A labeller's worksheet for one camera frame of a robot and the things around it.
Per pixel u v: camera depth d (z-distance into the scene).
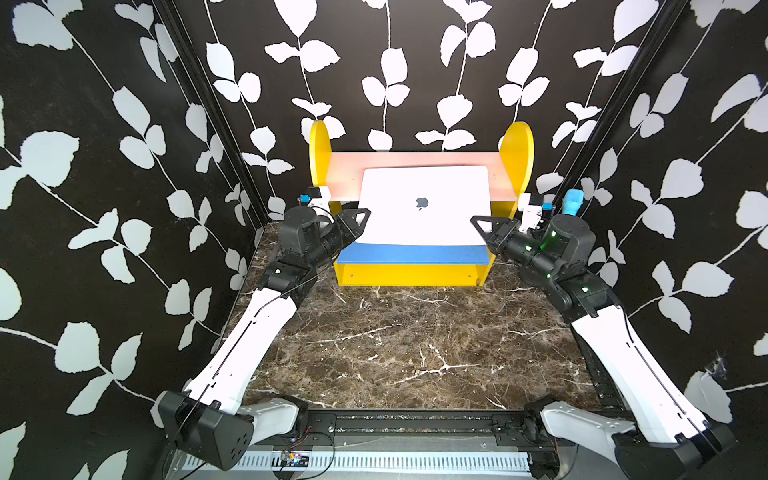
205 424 0.37
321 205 0.62
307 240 0.50
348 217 0.60
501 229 0.55
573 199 0.78
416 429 0.75
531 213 0.59
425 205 0.67
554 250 0.49
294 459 0.71
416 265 1.07
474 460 0.70
